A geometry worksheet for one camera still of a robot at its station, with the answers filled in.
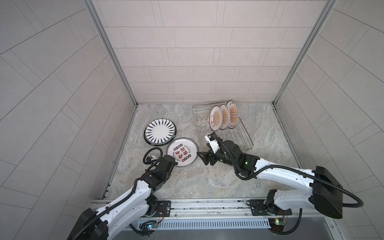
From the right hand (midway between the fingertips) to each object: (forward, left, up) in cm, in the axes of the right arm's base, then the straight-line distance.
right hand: (200, 151), depth 74 cm
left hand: (+4, +13, -12) cm, 19 cm away
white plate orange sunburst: (+27, -12, -8) cm, 31 cm away
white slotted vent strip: (-28, -3, -17) cm, 33 cm away
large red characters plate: (+8, +10, -14) cm, 19 cm away
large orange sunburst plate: (+27, -23, -3) cm, 36 cm away
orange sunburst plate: (+26, -18, -5) cm, 32 cm away
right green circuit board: (-30, -33, -18) cm, 48 cm away
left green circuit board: (-27, +25, -13) cm, 39 cm away
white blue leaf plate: (+22, +26, -12) cm, 36 cm away
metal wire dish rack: (+36, -3, -14) cm, 38 cm away
